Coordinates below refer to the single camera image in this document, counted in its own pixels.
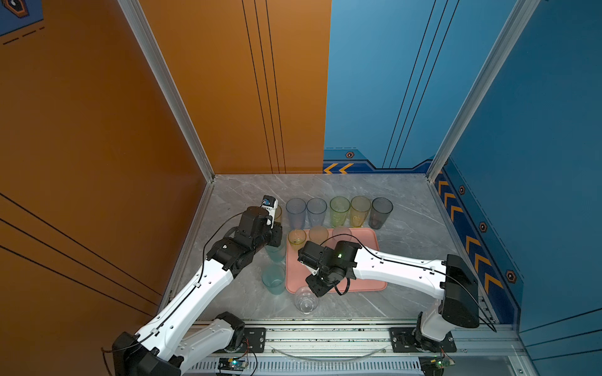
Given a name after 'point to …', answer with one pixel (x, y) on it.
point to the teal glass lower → (273, 278)
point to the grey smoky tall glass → (381, 208)
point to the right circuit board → (434, 365)
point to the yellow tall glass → (278, 215)
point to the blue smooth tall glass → (316, 208)
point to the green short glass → (297, 239)
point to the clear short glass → (342, 234)
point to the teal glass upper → (277, 254)
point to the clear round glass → (306, 301)
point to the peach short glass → (318, 234)
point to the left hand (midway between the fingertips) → (279, 220)
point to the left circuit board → (231, 364)
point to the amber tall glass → (360, 207)
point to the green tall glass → (339, 207)
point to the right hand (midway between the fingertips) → (314, 289)
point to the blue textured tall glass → (295, 208)
